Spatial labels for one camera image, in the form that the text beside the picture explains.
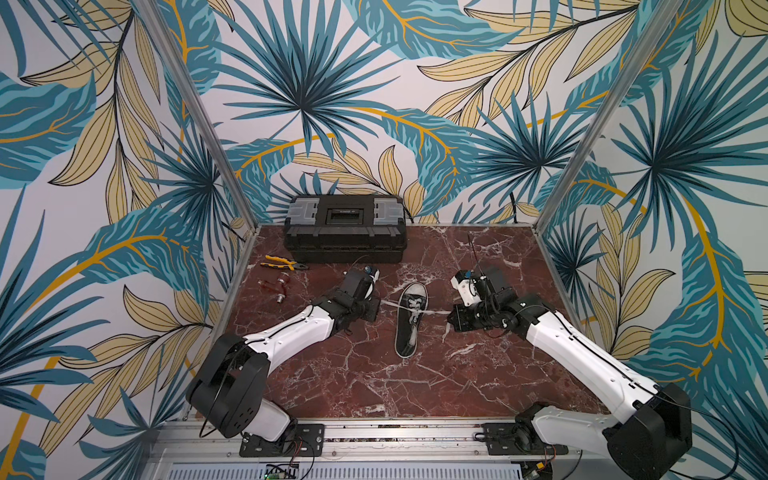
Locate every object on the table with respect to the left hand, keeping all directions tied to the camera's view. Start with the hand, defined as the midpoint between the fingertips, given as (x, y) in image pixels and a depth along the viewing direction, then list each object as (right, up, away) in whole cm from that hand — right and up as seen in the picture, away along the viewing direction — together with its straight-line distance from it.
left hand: (370, 303), depth 88 cm
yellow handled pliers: (-30, +11, +19) cm, 37 cm away
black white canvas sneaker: (+12, -2, +7) cm, 14 cm away
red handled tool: (-30, +6, +13) cm, 33 cm away
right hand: (+21, -2, -8) cm, 23 cm away
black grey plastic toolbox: (-9, +23, +8) cm, 25 cm away
